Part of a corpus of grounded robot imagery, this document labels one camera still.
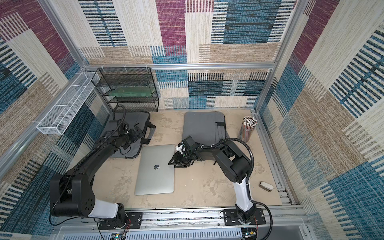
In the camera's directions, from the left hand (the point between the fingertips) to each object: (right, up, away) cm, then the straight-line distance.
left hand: (139, 135), depth 89 cm
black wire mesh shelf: (-25, +37, +13) cm, 46 cm away
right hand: (+20, -18, +1) cm, 27 cm away
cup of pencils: (+64, +4, +2) cm, 64 cm away
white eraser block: (+71, -27, -8) cm, 77 cm away
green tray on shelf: (-7, +27, +8) cm, 29 cm away
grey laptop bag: (+41, +4, +17) cm, 44 cm away
